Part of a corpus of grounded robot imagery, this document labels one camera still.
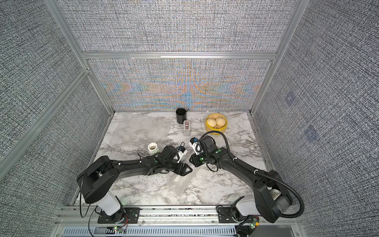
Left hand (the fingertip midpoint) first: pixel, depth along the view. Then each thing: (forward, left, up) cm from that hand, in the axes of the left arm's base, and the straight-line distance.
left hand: (189, 169), depth 85 cm
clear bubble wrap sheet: (-9, +3, +3) cm, 10 cm away
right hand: (+5, -1, +6) cm, 8 cm away
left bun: (+35, -18, +1) cm, 39 cm away
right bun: (+35, -25, +1) cm, 42 cm away
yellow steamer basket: (+29, -16, 0) cm, 33 cm away
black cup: (+41, +4, +2) cm, 41 cm away
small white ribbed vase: (+7, +19, +13) cm, 24 cm away
